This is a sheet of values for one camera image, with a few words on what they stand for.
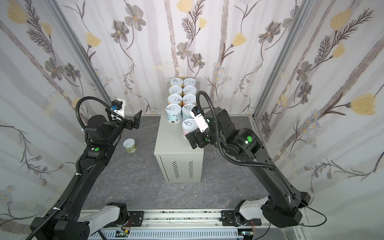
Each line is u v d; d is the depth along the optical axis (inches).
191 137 20.5
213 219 30.1
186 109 27.1
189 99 28.8
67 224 14.4
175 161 26.1
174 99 28.8
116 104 21.3
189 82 32.3
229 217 28.9
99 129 19.4
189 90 30.6
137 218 28.9
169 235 27.7
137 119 24.8
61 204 15.4
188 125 24.6
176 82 32.4
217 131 16.0
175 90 30.5
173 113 26.9
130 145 37.8
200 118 19.7
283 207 15.1
